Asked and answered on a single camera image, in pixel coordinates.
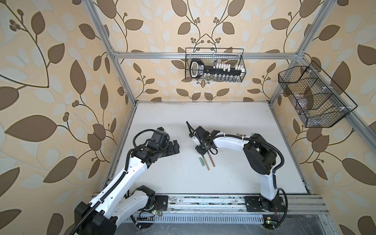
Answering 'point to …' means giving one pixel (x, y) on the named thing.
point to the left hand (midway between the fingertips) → (173, 146)
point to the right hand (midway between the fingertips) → (201, 149)
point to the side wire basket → (319, 102)
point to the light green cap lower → (201, 161)
